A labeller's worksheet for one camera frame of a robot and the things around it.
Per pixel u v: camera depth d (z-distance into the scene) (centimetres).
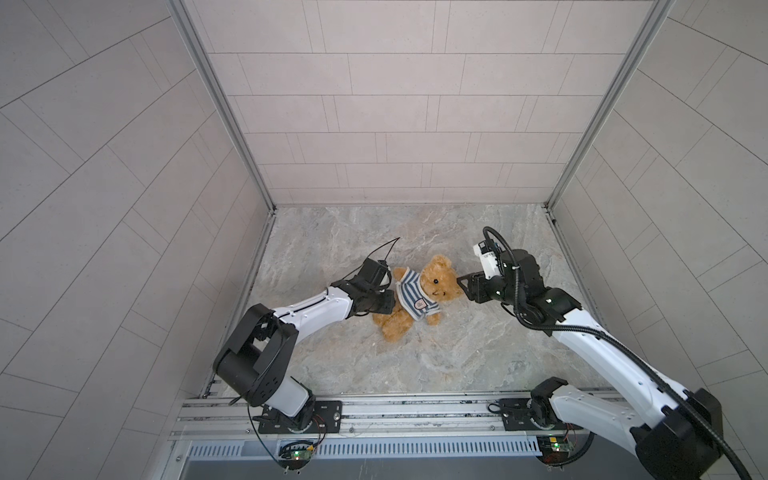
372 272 69
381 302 77
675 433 37
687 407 38
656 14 71
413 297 83
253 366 42
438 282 81
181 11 71
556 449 68
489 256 68
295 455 64
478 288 67
